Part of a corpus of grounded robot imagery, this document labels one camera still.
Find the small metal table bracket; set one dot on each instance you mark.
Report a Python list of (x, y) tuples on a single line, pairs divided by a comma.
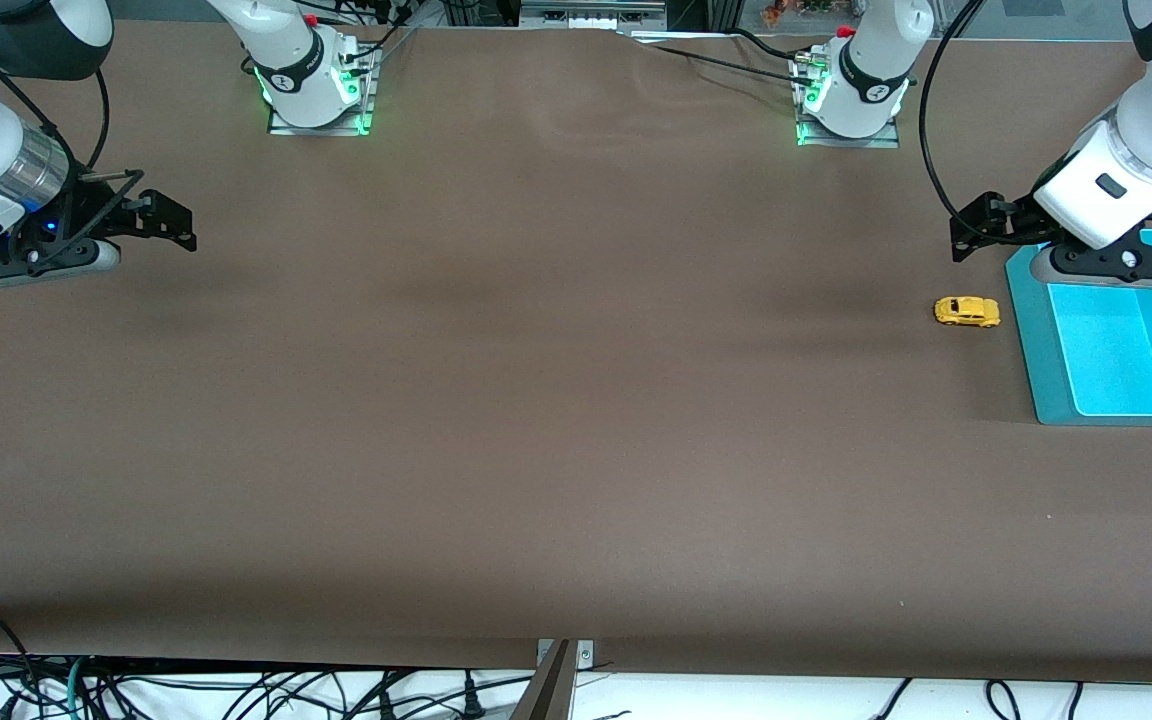
[(584, 655)]

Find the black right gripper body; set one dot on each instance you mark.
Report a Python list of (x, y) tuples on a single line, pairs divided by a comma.
[(86, 213)]

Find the brown table cover sheet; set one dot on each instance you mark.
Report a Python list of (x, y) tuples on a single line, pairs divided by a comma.
[(576, 450)]

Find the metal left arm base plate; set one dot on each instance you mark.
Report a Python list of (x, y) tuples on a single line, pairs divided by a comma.
[(851, 142)]

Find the black power plug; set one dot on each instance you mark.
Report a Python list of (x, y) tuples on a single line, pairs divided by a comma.
[(473, 700)]

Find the grey metal box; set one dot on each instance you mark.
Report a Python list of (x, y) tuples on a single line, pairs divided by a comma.
[(591, 14)]

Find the teal plastic bin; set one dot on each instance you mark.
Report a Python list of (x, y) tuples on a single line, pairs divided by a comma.
[(1116, 370)]

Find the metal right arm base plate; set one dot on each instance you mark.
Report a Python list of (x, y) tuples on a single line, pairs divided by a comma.
[(321, 130)]

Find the orange brown clutter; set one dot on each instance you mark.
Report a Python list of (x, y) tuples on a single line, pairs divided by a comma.
[(796, 10)]

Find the yellow beetle toy car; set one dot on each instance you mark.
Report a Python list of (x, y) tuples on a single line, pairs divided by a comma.
[(966, 311)]

